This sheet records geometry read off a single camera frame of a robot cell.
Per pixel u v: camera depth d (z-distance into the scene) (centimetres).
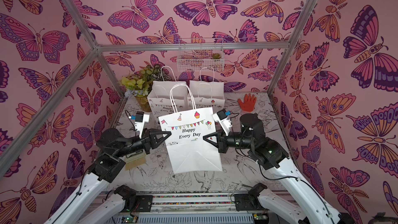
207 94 95
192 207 73
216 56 92
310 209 38
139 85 91
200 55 95
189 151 62
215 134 57
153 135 56
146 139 52
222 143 52
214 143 58
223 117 54
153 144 56
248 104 113
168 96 96
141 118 53
